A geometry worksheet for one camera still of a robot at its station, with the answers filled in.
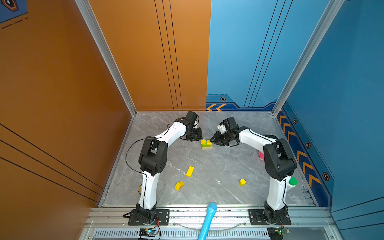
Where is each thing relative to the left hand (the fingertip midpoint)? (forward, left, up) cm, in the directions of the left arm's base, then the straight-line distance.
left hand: (202, 136), depth 96 cm
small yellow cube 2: (-4, -4, -1) cm, 6 cm away
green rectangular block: (-4, -3, -3) cm, 6 cm away
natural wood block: (-4, -3, -7) cm, 9 cm away
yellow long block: (-21, +7, -6) cm, 23 cm away
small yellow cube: (-3, -1, -2) cm, 3 cm away
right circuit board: (-50, -35, -7) cm, 62 cm away
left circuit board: (-50, +26, -9) cm, 57 cm away
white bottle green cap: (-29, -46, +2) cm, 55 cm away
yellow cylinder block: (-27, -22, -5) cm, 36 cm away
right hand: (-3, -5, 0) cm, 6 cm away
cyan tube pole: (-42, -4, -4) cm, 42 cm away
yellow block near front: (-29, +13, -6) cm, 33 cm away
